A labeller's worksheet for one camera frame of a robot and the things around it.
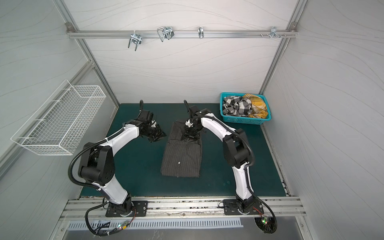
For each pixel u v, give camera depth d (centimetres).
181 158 87
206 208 75
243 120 104
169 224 70
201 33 78
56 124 67
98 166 47
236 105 108
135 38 78
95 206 62
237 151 53
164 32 76
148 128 73
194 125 78
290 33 78
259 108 104
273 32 76
